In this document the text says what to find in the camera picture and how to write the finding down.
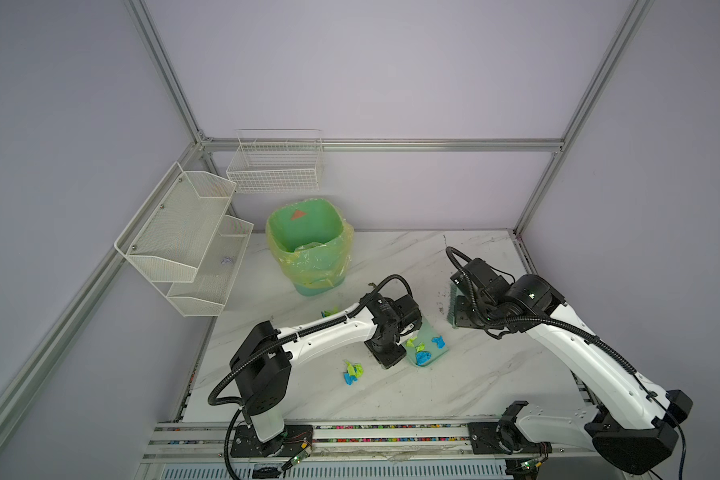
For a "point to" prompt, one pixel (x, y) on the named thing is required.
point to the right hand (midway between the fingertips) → (459, 313)
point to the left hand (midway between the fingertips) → (383, 358)
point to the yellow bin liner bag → (311, 240)
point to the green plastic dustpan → (426, 345)
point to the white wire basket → (277, 160)
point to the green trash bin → (311, 242)
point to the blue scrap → (439, 342)
